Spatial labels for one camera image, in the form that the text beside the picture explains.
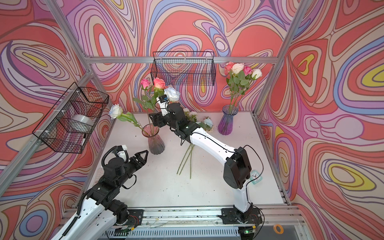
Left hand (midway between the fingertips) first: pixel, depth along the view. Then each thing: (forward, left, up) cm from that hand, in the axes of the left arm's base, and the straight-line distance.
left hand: (147, 153), depth 76 cm
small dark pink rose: (+24, +2, +14) cm, 28 cm away
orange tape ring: (-30, -65, -17) cm, 74 cm away
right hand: (+16, -5, +11) cm, 20 cm away
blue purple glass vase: (+27, -46, -10) cm, 54 cm away
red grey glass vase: (+10, -1, -8) cm, 13 cm away
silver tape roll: (+12, +32, +13) cm, 36 cm away
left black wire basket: (+10, +40, +10) cm, 43 cm away
